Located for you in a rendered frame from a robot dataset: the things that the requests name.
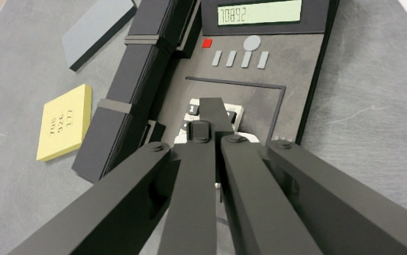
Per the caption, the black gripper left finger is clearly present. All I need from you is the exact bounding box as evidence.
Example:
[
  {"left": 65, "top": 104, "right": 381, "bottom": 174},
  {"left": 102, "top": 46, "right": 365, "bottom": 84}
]
[{"left": 6, "top": 98, "right": 217, "bottom": 255}]

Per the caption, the yellow sticky note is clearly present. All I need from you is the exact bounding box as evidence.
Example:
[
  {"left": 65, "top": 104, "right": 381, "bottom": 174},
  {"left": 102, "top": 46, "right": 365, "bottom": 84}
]
[{"left": 37, "top": 84, "right": 92, "bottom": 161}]

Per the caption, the dark grey telephone handset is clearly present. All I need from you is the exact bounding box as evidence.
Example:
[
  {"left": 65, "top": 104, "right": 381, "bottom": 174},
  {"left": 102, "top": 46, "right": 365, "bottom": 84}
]
[{"left": 71, "top": 0, "right": 198, "bottom": 185}]

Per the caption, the light grey flat rectangular slab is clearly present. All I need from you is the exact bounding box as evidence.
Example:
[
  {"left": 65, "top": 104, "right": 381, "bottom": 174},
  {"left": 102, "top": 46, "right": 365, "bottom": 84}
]
[{"left": 62, "top": 0, "right": 137, "bottom": 72}]

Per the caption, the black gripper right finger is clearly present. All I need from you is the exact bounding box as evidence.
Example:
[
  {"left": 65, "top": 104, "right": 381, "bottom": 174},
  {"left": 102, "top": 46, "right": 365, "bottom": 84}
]
[{"left": 211, "top": 98, "right": 407, "bottom": 255}]

